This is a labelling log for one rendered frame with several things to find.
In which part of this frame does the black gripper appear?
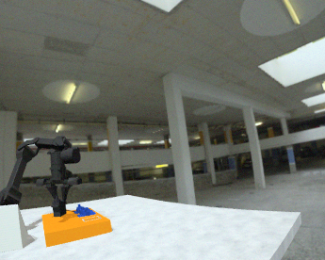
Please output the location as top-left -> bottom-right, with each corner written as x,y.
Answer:
36,164 -> 82,203

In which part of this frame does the black micro servo with orange cable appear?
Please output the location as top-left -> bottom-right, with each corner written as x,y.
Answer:
51,196 -> 71,218

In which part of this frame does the orange flat panel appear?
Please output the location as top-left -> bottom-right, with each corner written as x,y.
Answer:
42,204 -> 112,248

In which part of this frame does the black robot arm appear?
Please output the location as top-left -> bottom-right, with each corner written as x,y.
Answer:
0,135 -> 81,206

